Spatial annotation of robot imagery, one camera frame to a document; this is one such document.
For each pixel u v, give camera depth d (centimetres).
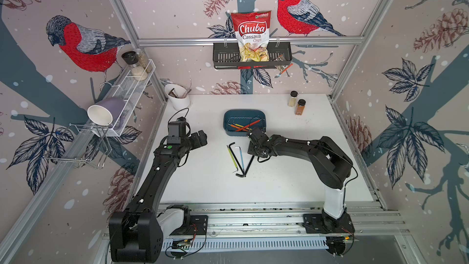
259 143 73
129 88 83
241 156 94
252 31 81
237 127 106
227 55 95
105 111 61
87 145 66
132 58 78
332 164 50
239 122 105
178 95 114
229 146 98
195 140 74
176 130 62
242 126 106
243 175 87
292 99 111
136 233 38
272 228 73
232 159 93
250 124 105
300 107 107
